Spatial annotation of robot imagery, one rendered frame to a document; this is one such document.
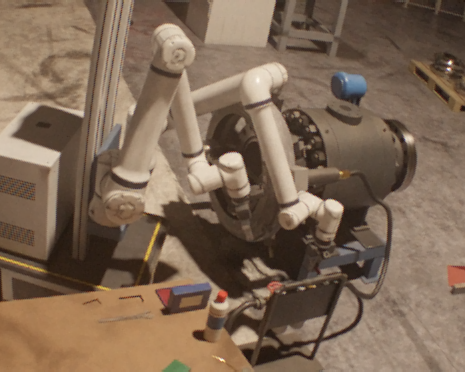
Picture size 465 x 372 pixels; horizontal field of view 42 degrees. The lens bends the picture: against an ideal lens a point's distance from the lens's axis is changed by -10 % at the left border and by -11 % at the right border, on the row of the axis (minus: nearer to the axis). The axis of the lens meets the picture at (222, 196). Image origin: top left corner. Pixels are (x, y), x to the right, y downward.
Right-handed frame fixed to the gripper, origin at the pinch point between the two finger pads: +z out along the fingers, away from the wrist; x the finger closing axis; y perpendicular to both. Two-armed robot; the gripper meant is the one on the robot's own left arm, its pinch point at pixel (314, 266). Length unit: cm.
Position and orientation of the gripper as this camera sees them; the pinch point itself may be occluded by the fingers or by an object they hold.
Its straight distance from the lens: 300.1
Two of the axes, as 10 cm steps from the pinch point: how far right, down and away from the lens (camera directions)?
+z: -1.8, 8.4, 5.1
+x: 8.8, -0.9, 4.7
